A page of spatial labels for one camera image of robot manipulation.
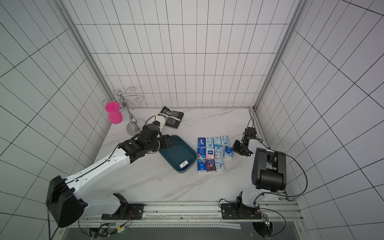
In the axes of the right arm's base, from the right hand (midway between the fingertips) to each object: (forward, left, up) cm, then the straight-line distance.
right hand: (230, 146), depth 96 cm
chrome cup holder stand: (+11, +64, +26) cm, 70 cm away
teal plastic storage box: (-5, +34, -2) cm, 35 cm away
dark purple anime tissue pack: (-15, +13, +2) cm, 20 cm away
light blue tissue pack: (+4, +4, +2) cm, 5 cm away
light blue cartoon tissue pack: (+3, +9, +2) cm, 9 cm away
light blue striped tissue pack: (-13, +8, +1) cm, 16 cm away
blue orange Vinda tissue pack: (-6, +19, +1) cm, 20 cm away
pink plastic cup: (+4, +69, +28) cm, 75 cm away
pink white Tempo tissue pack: (-6, +14, +1) cm, 15 cm away
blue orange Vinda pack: (-14, +19, +2) cm, 23 cm away
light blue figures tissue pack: (-5, +8, +2) cm, 10 cm away
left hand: (-10, +37, +17) cm, 42 cm away
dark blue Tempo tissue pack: (-1, +19, +2) cm, 19 cm away
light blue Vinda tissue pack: (+2, +14, +1) cm, 14 cm away
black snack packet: (+21, +42, +2) cm, 47 cm away
